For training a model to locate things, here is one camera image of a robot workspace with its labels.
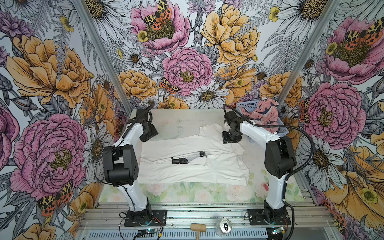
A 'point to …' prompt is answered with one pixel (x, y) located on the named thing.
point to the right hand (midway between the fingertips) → (228, 144)
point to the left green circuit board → (146, 233)
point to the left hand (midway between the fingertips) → (152, 138)
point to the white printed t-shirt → (204, 159)
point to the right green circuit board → (275, 231)
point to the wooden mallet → (198, 228)
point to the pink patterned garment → (266, 112)
